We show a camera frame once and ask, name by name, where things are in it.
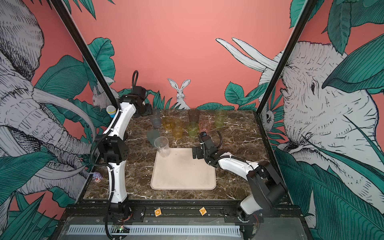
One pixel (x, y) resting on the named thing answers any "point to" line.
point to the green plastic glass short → (192, 127)
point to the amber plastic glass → (168, 123)
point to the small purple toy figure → (97, 177)
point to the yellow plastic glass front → (176, 125)
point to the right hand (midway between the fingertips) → (197, 147)
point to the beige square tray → (180, 171)
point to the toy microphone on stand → (111, 110)
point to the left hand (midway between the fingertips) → (146, 109)
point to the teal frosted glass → (152, 134)
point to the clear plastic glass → (161, 143)
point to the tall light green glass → (220, 115)
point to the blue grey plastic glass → (155, 118)
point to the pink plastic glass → (204, 126)
